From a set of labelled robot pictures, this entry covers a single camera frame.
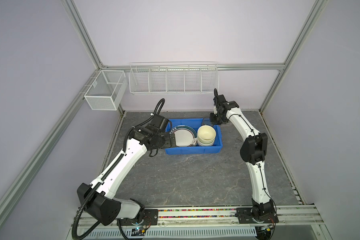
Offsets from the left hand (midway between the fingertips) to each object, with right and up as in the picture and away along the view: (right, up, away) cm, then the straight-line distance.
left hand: (166, 145), depth 75 cm
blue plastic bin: (+29, -5, +18) cm, 34 cm away
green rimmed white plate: (+9, +3, +26) cm, 28 cm away
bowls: (+23, +4, +21) cm, 31 cm away
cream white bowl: (+21, -2, +16) cm, 27 cm away
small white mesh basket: (-46, +33, +28) cm, 63 cm away
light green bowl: (+22, -1, +14) cm, 26 cm away
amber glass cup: (+23, +12, +17) cm, 31 cm away
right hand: (+28, +12, +24) cm, 39 cm away
